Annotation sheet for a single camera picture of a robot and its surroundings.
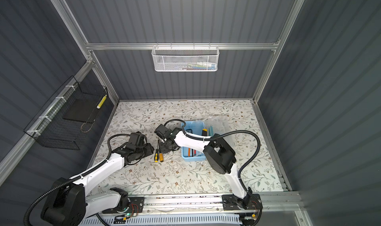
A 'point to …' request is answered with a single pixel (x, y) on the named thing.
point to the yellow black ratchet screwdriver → (204, 132)
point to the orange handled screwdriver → (161, 157)
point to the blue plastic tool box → (190, 154)
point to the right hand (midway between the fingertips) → (166, 149)
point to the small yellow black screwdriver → (156, 156)
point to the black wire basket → (62, 122)
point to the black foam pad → (84, 109)
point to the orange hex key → (189, 151)
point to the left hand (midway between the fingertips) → (151, 149)
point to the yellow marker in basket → (100, 104)
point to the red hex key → (194, 151)
